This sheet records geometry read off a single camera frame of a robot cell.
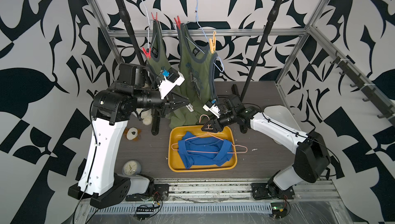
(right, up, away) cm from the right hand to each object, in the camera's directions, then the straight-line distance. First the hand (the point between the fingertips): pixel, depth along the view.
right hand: (203, 125), depth 76 cm
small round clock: (-36, -21, +2) cm, 42 cm away
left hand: (-8, +14, -21) cm, 26 cm away
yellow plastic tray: (-15, -21, +7) cm, 27 cm away
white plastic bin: (+50, +3, +24) cm, 56 cm away
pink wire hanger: (0, +5, -2) cm, 5 cm away
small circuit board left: (-26, -39, -7) cm, 48 cm away
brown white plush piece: (-41, -7, +15) cm, 44 cm away
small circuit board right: (+34, -37, -5) cm, 51 cm away
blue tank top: (+1, -15, +7) cm, 16 cm away
